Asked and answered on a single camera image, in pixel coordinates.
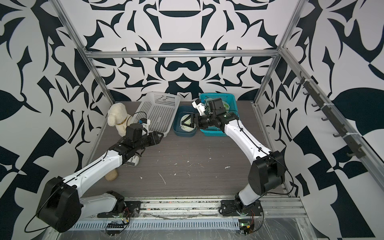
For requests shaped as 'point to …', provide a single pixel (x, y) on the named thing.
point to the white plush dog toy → (117, 116)
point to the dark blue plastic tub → (179, 111)
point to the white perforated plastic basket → (160, 108)
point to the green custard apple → (186, 128)
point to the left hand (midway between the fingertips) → (159, 132)
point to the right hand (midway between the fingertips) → (186, 121)
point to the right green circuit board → (245, 226)
